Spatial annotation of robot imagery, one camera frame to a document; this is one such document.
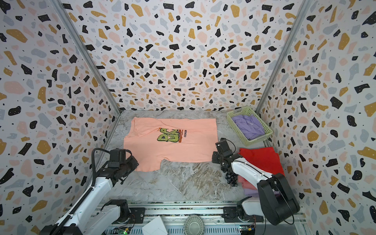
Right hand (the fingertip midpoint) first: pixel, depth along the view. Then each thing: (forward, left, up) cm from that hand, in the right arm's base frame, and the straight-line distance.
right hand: (214, 152), depth 90 cm
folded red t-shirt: (-2, -32, -3) cm, 32 cm away
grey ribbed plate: (-37, +11, -6) cm, 39 cm away
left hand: (-7, +45, +4) cm, 45 cm away
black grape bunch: (-15, -9, -2) cm, 17 cm away
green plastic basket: (+40, -29, -3) cm, 49 cm away
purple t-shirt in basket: (+26, -29, -5) cm, 39 cm away
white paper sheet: (-38, +29, -2) cm, 48 cm away
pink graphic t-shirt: (+12, +43, -7) cm, 45 cm away
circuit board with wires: (-39, +46, -6) cm, 61 cm away
